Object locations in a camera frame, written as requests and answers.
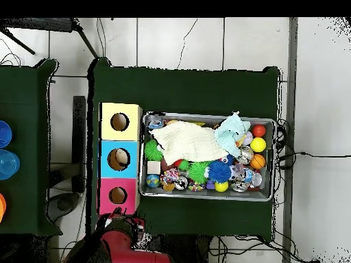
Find wooden box with three holes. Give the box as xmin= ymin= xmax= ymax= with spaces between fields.
xmin=98 ymin=102 xmax=143 ymax=216

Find cream muslin cloth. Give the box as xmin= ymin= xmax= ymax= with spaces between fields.
xmin=149 ymin=120 xmax=230 ymax=166

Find green spiky rubber ball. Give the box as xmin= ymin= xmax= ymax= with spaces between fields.
xmin=143 ymin=139 xmax=165 ymax=162
xmin=187 ymin=160 xmax=211 ymax=184

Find plain wooden cube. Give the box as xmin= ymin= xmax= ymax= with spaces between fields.
xmin=147 ymin=160 xmax=162 ymax=175

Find blue globe print ball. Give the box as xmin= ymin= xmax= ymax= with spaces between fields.
xmin=145 ymin=174 xmax=160 ymax=189

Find blue spiky rubber toy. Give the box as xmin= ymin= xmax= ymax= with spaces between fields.
xmin=204 ymin=160 xmax=233 ymax=184

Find light blue muslin cloth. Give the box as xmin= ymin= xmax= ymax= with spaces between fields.
xmin=213 ymin=110 xmax=252 ymax=158

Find dark green tablecloth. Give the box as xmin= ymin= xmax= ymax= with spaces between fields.
xmin=87 ymin=57 xmax=281 ymax=242

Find yellow foam ball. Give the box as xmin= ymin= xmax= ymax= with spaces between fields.
xmin=250 ymin=136 xmax=267 ymax=153

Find orange toy basketball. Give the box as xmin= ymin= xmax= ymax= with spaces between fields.
xmin=249 ymin=153 xmax=267 ymax=170

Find black flat bar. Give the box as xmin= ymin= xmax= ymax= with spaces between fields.
xmin=72 ymin=95 xmax=87 ymax=193

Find grey floor base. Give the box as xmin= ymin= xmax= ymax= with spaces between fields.
xmin=47 ymin=192 xmax=81 ymax=221

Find green cloth side table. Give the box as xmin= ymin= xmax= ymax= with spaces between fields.
xmin=0 ymin=58 xmax=63 ymax=236

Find light blue plastic cup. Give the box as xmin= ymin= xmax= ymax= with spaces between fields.
xmin=0 ymin=149 xmax=21 ymax=181

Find dark blue plastic cup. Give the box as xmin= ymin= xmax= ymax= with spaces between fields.
xmin=0 ymin=120 xmax=13 ymax=149

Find black tripod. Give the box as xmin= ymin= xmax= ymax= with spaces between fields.
xmin=0 ymin=17 xmax=99 ymax=60

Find orange plastic cup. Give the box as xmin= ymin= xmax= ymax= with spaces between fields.
xmin=0 ymin=192 xmax=7 ymax=223

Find multicolour knotted rope toy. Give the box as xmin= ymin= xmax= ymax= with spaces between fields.
xmin=159 ymin=167 xmax=181 ymax=185

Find silver wire mesh bin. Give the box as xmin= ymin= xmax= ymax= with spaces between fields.
xmin=138 ymin=111 xmax=276 ymax=202

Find black power cable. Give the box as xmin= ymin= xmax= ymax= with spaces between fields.
xmin=276 ymin=150 xmax=351 ymax=170

